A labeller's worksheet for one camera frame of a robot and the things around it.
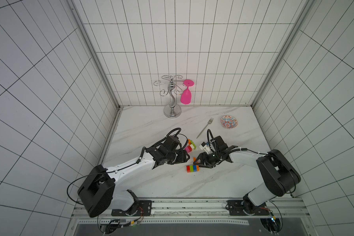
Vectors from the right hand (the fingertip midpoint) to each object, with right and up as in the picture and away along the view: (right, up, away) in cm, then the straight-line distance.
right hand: (196, 160), depth 86 cm
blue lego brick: (-1, -3, -3) cm, 5 cm away
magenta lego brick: (-4, +6, +6) cm, 9 cm away
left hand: (-8, +2, -6) cm, 10 cm away
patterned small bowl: (+27, +23, +21) cm, 41 cm away
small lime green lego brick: (-3, -4, -3) cm, 6 cm away
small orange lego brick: (-4, +10, +10) cm, 14 cm away
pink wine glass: (-5, +42, +16) cm, 45 cm away
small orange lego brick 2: (-1, +1, 0) cm, 2 cm away
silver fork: (+13, +22, +23) cm, 35 cm away
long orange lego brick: (0, -4, -3) cm, 5 cm away
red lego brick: (-5, -4, -2) cm, 7 cm away
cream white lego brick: (-2, +7, +7) cm, 10 cm away
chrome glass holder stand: (-13, +47, +11) cm, 50 cm away
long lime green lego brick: (-1, +9, +9) cm, 13 cm away
